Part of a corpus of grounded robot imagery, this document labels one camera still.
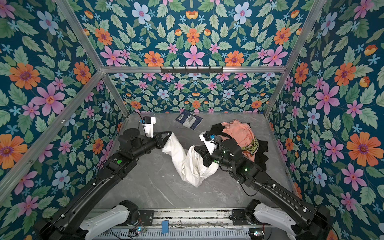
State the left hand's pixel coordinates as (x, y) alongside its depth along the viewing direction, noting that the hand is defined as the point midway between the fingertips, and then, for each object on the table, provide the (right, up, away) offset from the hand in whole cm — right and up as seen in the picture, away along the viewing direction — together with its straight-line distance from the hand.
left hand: (173, 130), depth 65 cm
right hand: (+10, -8, +1) cm, 13 cm away
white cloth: (+8, -16, +4) cm, 18 cm away
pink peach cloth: (+40, -3, +33) cm, 52 cm away
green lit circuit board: (-16, -48, +5) cm, 51 cm away
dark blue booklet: (-3, +9, +50) cm, 51 cm away
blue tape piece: (-5, -48, +7) cm, 49 cm away
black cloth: (+51, -18, +30) cm, 62 cm away
